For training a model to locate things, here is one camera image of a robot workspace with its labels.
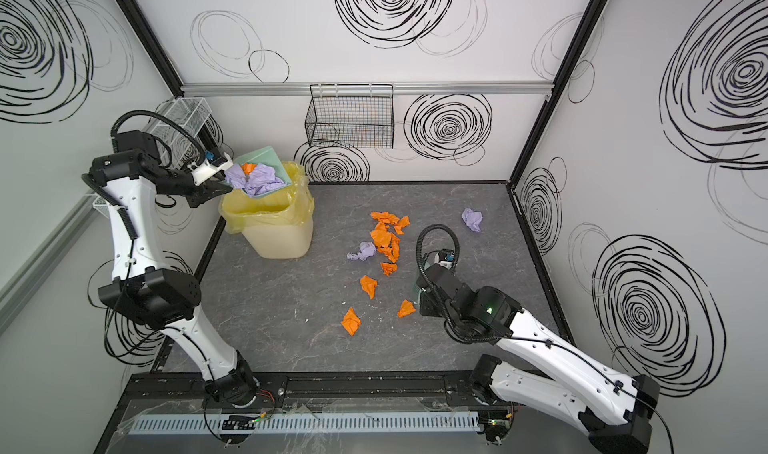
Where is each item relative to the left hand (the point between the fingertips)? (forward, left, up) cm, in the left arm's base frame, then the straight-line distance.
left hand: (223, 181), depth 76 cm
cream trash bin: (-4, -10, -22) cm, 24 cm away
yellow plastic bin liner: (0, -16, -8) cm, 18 cm away
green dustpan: (+10, -8, 0) cm, 13 cm away
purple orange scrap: (+4, -5, +1) cm, 7 cm away
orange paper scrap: (+2, -43, -31) cm, 53 cm away
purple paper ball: (+14, -73, -31) cm, 80 cm away
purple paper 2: (0, -10, 0) cm, 10 cm away
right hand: (-24, -51, -15) cm, 58 cm away
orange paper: (-24, -33, -31) cm, 51 cm away
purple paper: (-1, -35, -29) cm, 46 cm away
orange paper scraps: (+12, -41, -31) cm, 53 cm away
